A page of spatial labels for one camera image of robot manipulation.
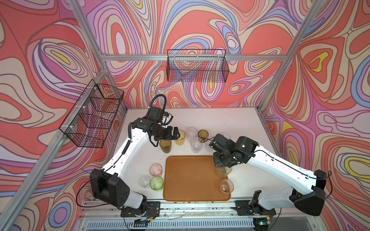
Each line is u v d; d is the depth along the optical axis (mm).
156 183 819
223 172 847
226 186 802
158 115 616
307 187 392
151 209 730
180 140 977
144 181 802
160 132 646
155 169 828
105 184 401
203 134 936
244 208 735
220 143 532
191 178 842
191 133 1015
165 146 952
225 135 941
